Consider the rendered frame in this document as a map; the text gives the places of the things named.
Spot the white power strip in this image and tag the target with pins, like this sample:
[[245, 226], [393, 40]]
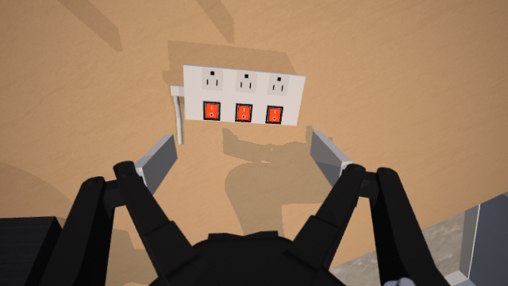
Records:
[[238, 95]]

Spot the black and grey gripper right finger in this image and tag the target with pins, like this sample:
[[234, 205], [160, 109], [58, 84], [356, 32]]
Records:
[[402, 253]]

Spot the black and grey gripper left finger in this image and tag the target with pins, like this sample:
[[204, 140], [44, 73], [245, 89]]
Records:
[[81, 254]]

